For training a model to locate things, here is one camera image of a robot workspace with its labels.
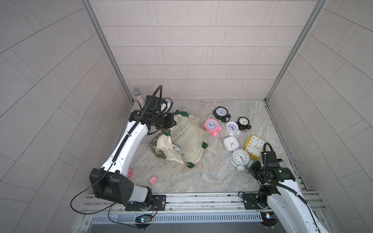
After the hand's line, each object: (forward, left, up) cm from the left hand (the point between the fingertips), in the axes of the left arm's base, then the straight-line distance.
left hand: (178, 120), depth 76 cm
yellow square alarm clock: (-4, -46, -20) cm, 50 cm away
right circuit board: (-40, -45, -23) cm, 65 cm away
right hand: (-17, -39, -22) cm, 48 cm away
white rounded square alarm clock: (-3, -32, -19) cm, 37 cm away
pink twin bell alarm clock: (+11, -21, -20) cm, 31 cm away
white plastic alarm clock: (+9, -35, -19) cm, 41 cm away
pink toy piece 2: (-24, +13, -21) cm, 34 cm away
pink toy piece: (-20, +27, -22) cm, 40 cm away
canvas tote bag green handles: (-2, -3, -22) cm, 22 cm away
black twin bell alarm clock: (+21, -29, -20) cm, 41 cm away
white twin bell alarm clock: (-13, -35, -19) cm, 42 cm away
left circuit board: (-42, +14, -20) cm, 48 cm away
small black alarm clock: (+12, -43, -19) cm, 48 cm away
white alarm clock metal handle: (-10, +1, -13) cm, 16 cm away
